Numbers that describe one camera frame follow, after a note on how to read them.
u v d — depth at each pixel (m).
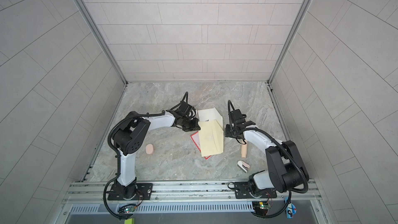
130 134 0.51
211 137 0.89
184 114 0.77
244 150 0.82
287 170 0.42
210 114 1.00
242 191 0.71
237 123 0.69
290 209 0.66
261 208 0.68
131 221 0.63
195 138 0.88
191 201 0.69
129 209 0.64
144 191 0.71
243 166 0.77
